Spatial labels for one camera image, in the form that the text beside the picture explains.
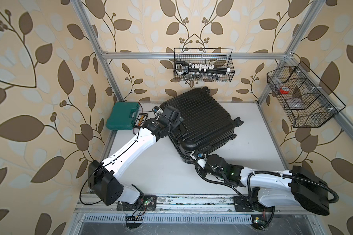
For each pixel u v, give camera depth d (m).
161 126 0.53
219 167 0.59
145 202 0.74
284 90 0.81
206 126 0.79
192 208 0.74
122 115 1.08
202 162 0.69
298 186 0.42
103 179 0.39
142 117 1.10
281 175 0.46
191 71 0.87
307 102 0.73
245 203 0.72
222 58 0.91
